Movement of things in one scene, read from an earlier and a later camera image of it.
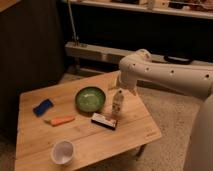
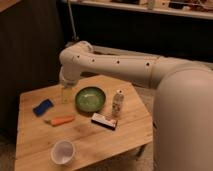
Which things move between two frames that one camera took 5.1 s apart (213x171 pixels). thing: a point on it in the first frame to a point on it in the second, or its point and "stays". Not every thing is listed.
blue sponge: x=43 y=107 stays
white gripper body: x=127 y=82 to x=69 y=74
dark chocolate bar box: x=101 y=120 stays
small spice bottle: x=118 y=102 stays
